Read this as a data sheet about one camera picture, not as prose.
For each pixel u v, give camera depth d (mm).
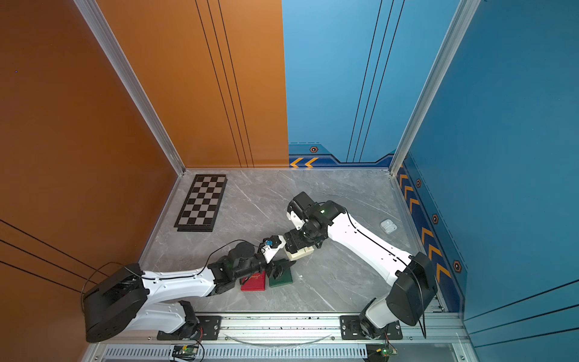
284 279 806
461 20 713
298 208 614
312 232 628
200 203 1023
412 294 401
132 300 430
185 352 718
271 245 663
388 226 969
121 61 808
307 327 754
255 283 809
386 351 698
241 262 610
